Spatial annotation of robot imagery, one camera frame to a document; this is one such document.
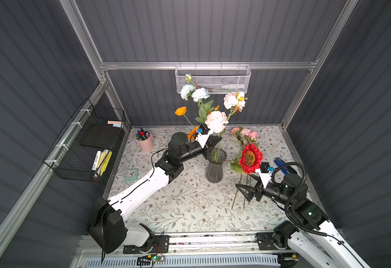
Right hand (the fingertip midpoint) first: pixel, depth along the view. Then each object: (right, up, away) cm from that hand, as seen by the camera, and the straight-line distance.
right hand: (245, 178), depth 67 cm
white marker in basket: (-62, +7, +2) cm, 63 cm away
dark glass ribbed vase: (-10, +1, +26) cm, 28 cm away
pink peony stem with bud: (+9, +18, +38) cm, 43 cm away
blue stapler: (+29, +3, +30) cm, 42 cm away
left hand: (-11, +17, -1) cm, 20 cm away
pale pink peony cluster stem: (+10, +21, +37) cm, 44 cm away
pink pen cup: (-51, +13, +33) cm, 62 cm away
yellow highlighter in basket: (-60, +8, +4) cm, 61 cm away
